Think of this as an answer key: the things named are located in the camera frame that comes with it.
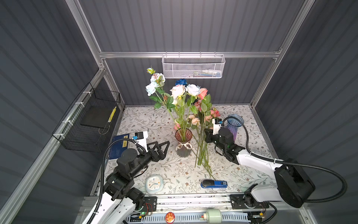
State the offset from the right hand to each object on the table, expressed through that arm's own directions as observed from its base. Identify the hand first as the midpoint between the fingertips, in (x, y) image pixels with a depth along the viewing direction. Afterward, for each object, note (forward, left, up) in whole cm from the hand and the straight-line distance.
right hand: (206, 130), depth 85 cm
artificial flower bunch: (+15, +1, -11) cm, 19 cm away
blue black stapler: (-27, +1, -14) cm, 31 cm away
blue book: (-3, +60, -15) cm, 62 cm away
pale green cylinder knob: (-43, 0, -7) cm, 43 cm away
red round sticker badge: (-43, +21, -15) cm, 50 cm away
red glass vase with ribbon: (-6, +14, +3) cm, 15 cm away
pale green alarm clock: (-28, +31, -12) cm, 43 cm away
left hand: (-16, +23, +13) cm, 31 cm away
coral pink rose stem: (+11, 0, +12) cm, 16 cm away
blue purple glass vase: (-1, -14, +9) cm, 17 cm away
